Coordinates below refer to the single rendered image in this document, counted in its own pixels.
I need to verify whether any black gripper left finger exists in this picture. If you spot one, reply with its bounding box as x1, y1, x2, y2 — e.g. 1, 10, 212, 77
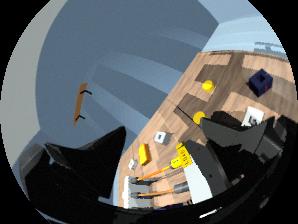
44, 125, 126, 200

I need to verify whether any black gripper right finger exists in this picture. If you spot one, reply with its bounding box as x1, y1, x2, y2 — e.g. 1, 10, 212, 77
200, 116, 275, 183

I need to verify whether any yellow flat disc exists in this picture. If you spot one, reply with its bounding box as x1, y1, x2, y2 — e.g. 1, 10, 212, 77
193, 112, 208, 125
202, 80, 214, 92

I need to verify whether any orange rectangular bar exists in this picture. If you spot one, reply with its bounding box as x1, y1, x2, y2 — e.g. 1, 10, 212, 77
140, 144, 152, 165

